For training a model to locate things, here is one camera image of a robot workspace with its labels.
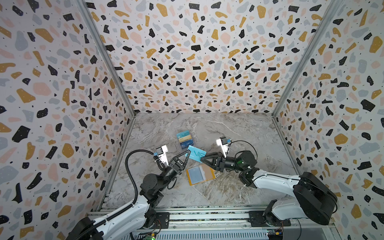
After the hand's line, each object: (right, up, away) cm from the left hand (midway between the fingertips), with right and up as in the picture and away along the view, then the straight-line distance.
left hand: (191, 152), depth 63 cm
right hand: (+5, -4, +1) cm, 6 cm away
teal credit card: (+1, -1, +3) cm, 4 cm away
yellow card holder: (+3, -17, +26) cm, 31 cm away
